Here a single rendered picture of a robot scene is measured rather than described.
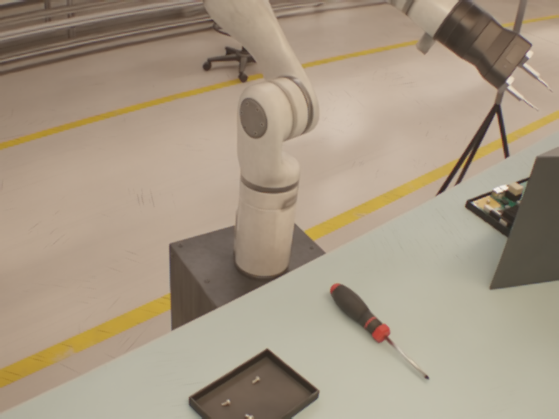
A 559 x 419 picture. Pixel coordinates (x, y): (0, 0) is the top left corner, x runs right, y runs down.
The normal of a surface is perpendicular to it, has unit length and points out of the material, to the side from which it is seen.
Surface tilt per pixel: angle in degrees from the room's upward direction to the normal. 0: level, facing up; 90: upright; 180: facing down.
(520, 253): 90
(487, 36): 58
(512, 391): 0
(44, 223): 0
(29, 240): 0
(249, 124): 92
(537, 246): 90
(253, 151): 92
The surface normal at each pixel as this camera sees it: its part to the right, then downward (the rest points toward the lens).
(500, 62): -0.11, -0.06
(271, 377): 0.08, -0.83
